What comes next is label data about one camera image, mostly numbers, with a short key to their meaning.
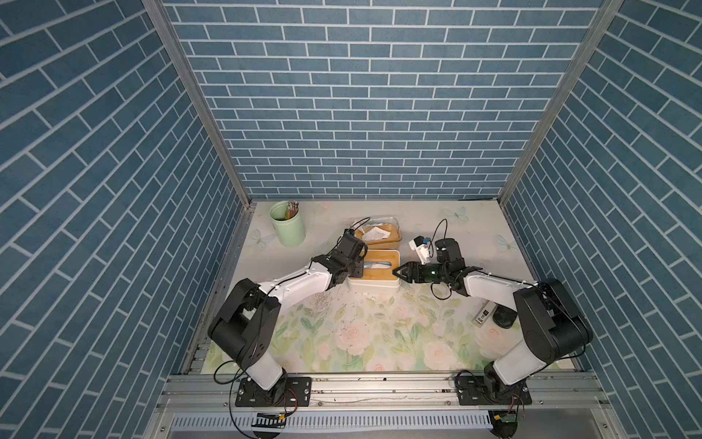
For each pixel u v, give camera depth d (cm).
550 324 46
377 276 88
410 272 81
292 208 94
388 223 102
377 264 91
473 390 74
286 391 68
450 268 74
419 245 84
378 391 75
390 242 98
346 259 69
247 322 46
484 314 85
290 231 97
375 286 89
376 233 96
